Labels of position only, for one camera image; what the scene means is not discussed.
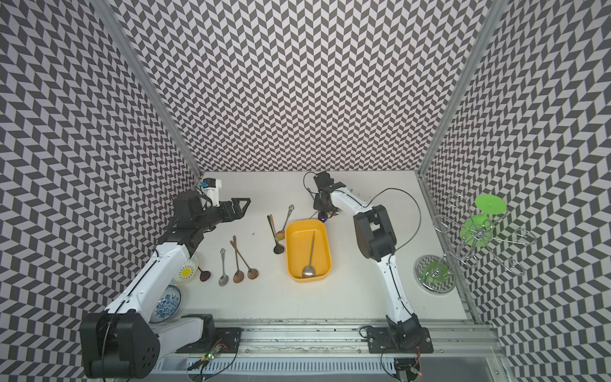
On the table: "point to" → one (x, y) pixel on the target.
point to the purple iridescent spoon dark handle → (322, 216)
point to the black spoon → (278, 248)
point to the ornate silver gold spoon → (280, 234)
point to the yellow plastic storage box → (299, 238)
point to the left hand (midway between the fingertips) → (241, 203)
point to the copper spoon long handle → (252, 272)
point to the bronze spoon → (239, 276)
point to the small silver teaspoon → (223, 279)
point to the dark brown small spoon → (204, 275)
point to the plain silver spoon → (309, 271)
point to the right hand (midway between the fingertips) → (323, 208)
